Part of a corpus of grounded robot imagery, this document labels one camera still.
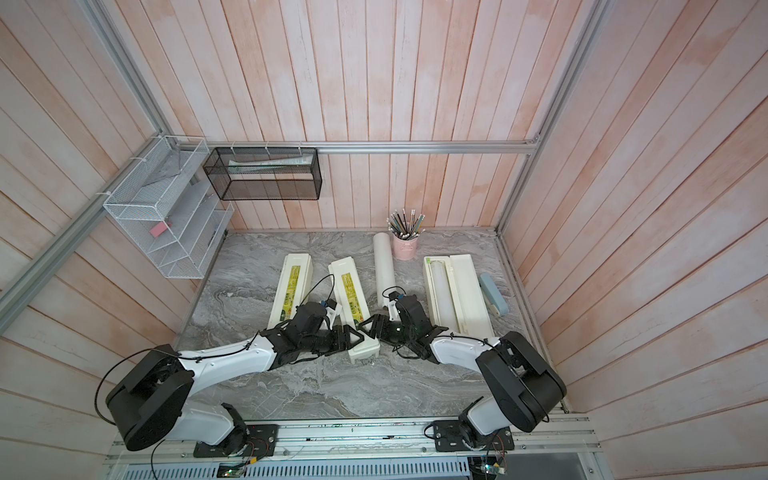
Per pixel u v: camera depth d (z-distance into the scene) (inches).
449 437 28.8
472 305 35.8
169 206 29.8
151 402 16.6
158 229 32.2
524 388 16.9
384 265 40.9
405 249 42.2
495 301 37.5
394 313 31.7
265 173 42.1
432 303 35.5
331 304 31.5
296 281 37.3
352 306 34.7
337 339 29.1
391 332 30.2
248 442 28.2
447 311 35.6
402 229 42.2
